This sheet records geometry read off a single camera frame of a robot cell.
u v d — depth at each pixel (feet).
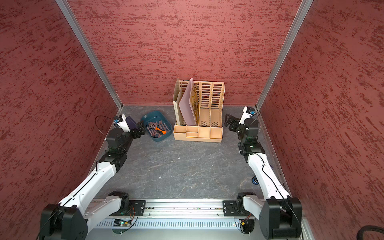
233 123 2.29
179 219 2.48
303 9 2.35
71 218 1.26
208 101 3.71
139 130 2.40
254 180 2.72
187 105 3.05
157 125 3.51
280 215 1.28
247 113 2.21
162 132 3.38
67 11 2.37
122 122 2.22
